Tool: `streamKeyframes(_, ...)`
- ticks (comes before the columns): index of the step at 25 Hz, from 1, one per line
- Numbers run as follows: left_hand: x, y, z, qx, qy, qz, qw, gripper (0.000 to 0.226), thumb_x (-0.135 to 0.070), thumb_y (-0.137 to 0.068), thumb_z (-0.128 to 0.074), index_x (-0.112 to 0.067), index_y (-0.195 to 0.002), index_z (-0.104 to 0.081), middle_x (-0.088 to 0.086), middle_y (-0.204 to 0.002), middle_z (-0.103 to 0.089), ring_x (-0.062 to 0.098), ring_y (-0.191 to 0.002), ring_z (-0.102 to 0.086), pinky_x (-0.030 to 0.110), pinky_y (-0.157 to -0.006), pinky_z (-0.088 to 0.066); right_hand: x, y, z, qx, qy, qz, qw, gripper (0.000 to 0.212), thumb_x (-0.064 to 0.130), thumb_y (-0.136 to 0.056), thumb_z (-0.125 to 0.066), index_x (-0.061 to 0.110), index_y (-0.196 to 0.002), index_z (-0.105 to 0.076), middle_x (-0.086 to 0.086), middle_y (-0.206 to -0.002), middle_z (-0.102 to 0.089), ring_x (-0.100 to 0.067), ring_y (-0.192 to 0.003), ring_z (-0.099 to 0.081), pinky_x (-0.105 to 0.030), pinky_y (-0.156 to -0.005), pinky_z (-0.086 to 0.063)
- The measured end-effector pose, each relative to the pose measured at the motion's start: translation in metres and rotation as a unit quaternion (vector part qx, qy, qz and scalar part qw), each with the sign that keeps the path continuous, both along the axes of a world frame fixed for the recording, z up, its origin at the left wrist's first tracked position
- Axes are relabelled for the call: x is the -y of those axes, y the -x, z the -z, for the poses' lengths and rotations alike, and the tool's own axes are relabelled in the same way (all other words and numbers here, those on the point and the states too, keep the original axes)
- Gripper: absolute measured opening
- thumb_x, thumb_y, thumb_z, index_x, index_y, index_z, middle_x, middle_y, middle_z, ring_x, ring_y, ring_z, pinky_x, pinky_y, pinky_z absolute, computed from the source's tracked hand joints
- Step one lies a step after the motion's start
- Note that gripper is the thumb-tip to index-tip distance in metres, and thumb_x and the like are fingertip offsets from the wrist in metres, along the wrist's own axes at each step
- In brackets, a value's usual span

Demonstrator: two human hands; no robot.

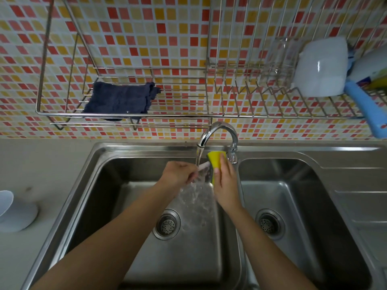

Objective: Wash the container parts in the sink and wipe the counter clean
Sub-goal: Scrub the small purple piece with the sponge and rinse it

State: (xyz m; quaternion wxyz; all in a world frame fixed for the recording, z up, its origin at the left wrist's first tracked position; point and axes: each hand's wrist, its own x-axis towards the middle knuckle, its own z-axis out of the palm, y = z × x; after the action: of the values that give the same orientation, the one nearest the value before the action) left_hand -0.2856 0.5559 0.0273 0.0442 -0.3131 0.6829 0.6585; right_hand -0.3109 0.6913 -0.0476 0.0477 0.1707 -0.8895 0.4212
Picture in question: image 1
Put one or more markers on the person's left forearm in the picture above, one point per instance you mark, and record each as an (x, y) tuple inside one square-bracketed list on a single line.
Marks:
[(105, 241)]

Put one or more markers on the white plastic cup housing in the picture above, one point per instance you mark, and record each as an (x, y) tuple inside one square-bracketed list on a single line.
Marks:
[(21, 215)]

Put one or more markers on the person's left hand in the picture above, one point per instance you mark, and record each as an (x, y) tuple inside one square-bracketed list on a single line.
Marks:
[(177, 176)]

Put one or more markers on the clear drinking glass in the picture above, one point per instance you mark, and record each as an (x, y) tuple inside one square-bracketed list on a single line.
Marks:
[(279, 61)]

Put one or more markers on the dark blue cloth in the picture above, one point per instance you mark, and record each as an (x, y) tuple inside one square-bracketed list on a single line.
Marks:
[(118, 99)]

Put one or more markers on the white mug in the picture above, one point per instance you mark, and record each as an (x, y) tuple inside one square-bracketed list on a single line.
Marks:
[(320, 67)]

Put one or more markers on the stainless steel double sink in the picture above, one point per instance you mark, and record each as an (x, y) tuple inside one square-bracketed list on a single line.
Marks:
[(347, 184)]

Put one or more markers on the person's right hand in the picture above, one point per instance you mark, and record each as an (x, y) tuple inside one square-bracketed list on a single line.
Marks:
[(228, 190)]

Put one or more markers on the chrome faucet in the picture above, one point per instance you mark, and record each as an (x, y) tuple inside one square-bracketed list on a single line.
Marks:
[(231, 131)]

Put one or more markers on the white detergent bottle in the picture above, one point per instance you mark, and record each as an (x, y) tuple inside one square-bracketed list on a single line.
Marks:
[(369, 64)]

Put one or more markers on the small white purple stick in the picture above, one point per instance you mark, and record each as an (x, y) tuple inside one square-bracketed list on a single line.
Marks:
[(205, 170)]

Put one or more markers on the person's right forearm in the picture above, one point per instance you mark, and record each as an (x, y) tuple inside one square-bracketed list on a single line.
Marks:
[(266, 253)]

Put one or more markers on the metal sink drain strainer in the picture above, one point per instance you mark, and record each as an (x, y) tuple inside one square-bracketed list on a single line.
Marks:
[(167, 224), (270, 224)]

